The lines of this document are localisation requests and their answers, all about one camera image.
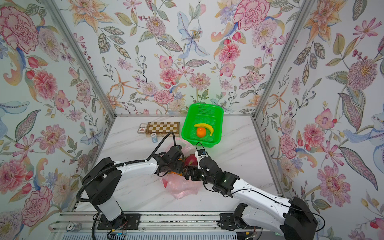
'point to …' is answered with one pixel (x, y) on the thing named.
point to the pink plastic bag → (178, 185)
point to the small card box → (142, 128)
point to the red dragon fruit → (191, 160)
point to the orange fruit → (201, 132)
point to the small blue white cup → (154, 137)
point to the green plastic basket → (210, 114)
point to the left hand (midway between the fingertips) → (181, 166)
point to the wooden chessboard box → (162, 128)
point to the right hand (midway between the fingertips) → (186, 169)
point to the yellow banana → (204, 124)
